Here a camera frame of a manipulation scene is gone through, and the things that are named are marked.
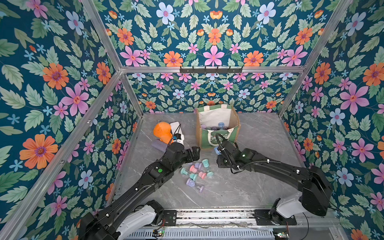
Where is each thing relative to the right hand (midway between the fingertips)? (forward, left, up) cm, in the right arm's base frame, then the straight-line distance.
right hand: (221, 158), depth 83 cm
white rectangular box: (+27, +31, -6) cm, 42 cm away
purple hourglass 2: (-11, +17, -7) cm, 22 cm away
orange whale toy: (+21, +39, -1) cm, 44 cm away
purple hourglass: (+25, +11, -1) cm, 27 cm away
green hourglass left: (-4, +22, -8) cm, 24 cm away
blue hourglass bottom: (+29, -2, -4) cm, 30 cm away
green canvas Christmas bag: (+30, +5, -1) cm, 30 cm away
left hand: (-1, +13, +10) cm, 17 cm away
